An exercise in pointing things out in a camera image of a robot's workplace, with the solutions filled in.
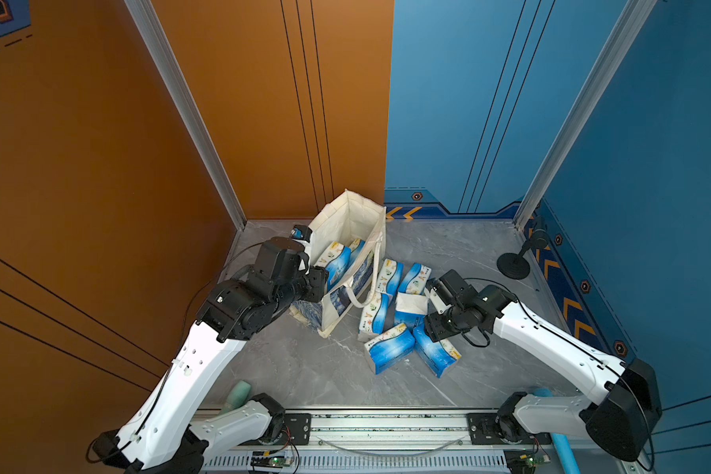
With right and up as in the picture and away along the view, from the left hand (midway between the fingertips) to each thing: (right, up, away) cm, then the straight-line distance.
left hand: (322, 268), depth 66 cm
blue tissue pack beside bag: (+13, -15, +19) cm, 27 cm away
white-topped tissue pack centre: (+22, -12, +15) cm, 30 cm away
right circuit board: (+50, -46, +4) cm, 68 cm away
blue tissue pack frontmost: (+1, +1, +15) cm, 15 cm away
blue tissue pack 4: (+29, -24, +12) cm, 40 cm away
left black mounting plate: (-7, -41, +8) cm, 43 cm away
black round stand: (+64, -2, +39) cm, 75 cm away
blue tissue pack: (+26, -5, +26) cm, 37 cm away
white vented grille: (+12, -46, +4) cm, 48 cm away
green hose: (-24, -35, +11) cm, 43 cm away
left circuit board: (-15, -48, +7) cm, 50 cm away
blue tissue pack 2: (+18, -5, +28) cm, 33 cm away
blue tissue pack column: (+6, +5, +35) cm, 36 cm away
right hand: (+29, -17, +13) cm, 36 cm away
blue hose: (+57, -44, +2) cm, 71 cm away
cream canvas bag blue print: (+5, +15, +31) cm, 34 cm away
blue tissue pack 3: (+16, -22, +13) cm, 30 cm away
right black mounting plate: (+39, -41, +7) cm, 57 cm away
